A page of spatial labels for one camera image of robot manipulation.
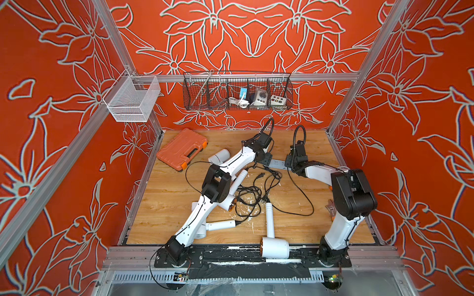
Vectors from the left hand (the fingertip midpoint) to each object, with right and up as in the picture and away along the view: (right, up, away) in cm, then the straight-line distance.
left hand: (265, 157), depth 103 cm
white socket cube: (+5, +30, -9) cm, 32 cm away
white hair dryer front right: (-3, -33, -33) cm, 47 cm away
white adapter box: (-4, +30, -12) cm, 33 cm away
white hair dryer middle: (-17, -12, -12) cm, 24 cm away
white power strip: (+7, -4, -2) cm, 8 cm away
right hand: (+12, 0, -3) cm, 13 cm away
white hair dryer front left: (-27, -29, -25) cm, 46 cm away
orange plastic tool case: (-48, +5, +1) cm, 48 cm away
